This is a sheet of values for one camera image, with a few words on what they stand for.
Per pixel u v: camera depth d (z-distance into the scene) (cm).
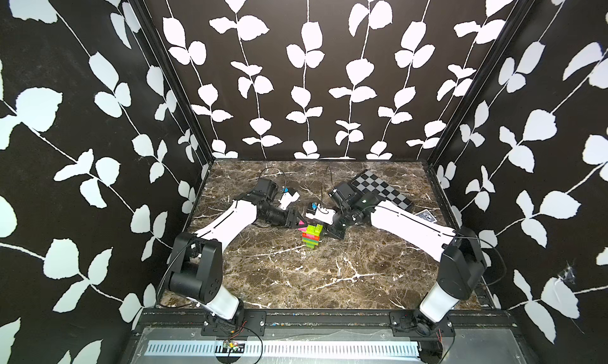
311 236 84
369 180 111
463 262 44
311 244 90
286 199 80
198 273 44
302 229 82
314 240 88
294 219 75
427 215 99
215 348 73
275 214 75
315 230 81
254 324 73
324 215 71
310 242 89
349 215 62
